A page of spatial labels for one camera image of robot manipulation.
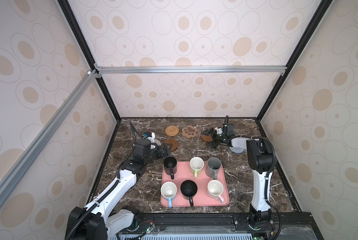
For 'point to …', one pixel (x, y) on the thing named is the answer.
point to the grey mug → (213, 166)
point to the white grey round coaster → (157, 141)
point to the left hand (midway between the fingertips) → (170, 145)
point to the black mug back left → (170, 165)
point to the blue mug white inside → (168, 190)
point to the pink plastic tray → (202, 197)
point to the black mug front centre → (189, 188)
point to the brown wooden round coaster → (207, 138)
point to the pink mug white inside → (215, 189)
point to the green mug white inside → (196, 164)
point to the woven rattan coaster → (172, 130)
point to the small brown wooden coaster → (173, 142)
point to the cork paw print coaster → (189, 132)
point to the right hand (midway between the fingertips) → (204, 136)
